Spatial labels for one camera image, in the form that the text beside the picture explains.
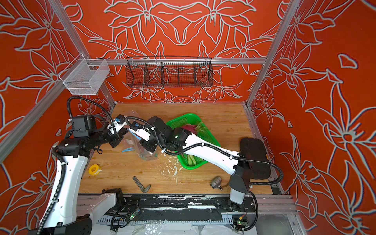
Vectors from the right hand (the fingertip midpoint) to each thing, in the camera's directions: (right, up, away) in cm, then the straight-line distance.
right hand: (141, 133), depth 67 cm
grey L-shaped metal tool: (-2, -32, +10) cm, 33 cm away
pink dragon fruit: (+26, 0, +23) cm, 35 cm away
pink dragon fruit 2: (+24, -18, +18) cm, 35 cm away
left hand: (-9, +3, +2) cm, 9 cm away
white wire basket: (-45, +34, +24) cm, 61 cm away
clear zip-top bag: (-6, -5, +5) cm, 9 cm away
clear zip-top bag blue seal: (-17, -13, +25) cm, 33 cm away
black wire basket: (+9, +39, +31) cm, 51 cm away
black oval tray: (+64, -12, +21) cm, 68 cm away
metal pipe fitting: (+37, -27, +8) cm, 47 cm away
